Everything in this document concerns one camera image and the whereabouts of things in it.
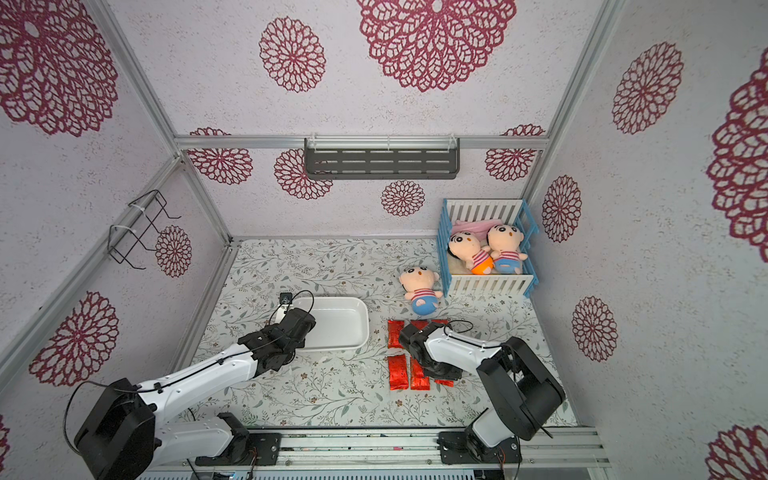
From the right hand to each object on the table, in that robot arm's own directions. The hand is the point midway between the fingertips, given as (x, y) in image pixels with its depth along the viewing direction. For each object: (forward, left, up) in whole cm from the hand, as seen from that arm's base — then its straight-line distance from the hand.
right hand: (455, 376), depth 85 cm
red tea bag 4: (+1, +16, 0) cm, 16 cm away
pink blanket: (+51, -13, +9) cm, 54 cm away
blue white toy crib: (+29, -14, +4) cm, 33 cm away
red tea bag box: (-2, +11, 0) cm, 11 cm away
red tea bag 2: (+18, +9, -2) cm, 20 cm away
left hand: (+10, +48, +9) cm, 50 cm away
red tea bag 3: (+20, +1, -4) cm, 20 cm away
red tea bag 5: (-2, +2, 0) cm, 3 cm away
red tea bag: (+15, +18, 0) cm, 23 cm away
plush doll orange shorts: (+39, -7, +12) cm, 41 cm away
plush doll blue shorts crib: (+41, -20, +14) cm, 47 cm away
